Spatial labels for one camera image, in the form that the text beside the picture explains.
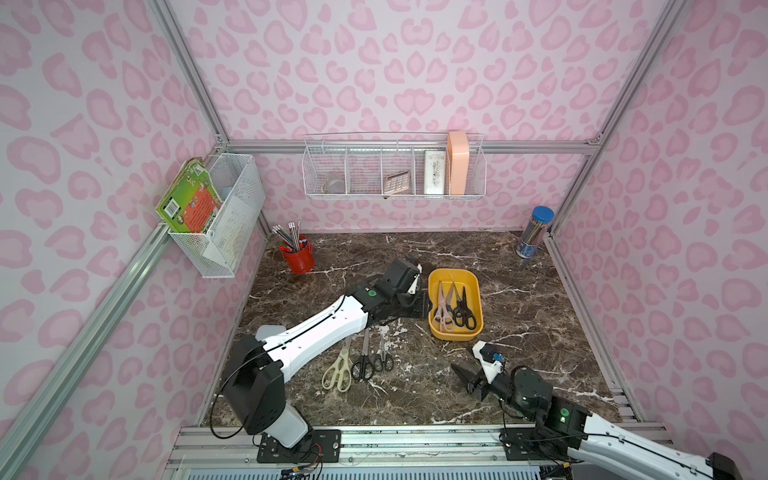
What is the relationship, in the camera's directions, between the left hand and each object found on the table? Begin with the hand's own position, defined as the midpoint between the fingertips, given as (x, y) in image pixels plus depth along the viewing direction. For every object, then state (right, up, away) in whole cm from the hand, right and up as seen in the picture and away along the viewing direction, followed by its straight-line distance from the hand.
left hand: (429, 301), depth 79 cm
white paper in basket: (-55, +17, +3) cm, 58 cm away
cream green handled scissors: (-25, -21, +6) cm, 33 cm away
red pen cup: (-42, +10, +25) cm, 50 cm away
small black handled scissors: (-13, -18, +9) cm, 23 cm away
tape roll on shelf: (-28, +34, +14) cm, 46 cm away
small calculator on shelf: (-8, +35, +15) cm, 39 cm away
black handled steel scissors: (-18, -20, +7) cm, 27 cm away
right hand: (+8, -14, -3) cm, 16 cm away
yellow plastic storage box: (+15, +4, +21) cm, 26 cm away
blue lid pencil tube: (+38, +20, +22) cm, 49 cm away
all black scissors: (+15, -8, +16) cm, 23 cm away
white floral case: (+3, +38, +13) cm, 40 cm away
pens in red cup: (-45, +18, +25) cm, 54 cm away
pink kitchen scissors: (+6, -8, +14) cm, 17 cm away
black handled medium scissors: (+12, -6, +16) cm, 21 cm away
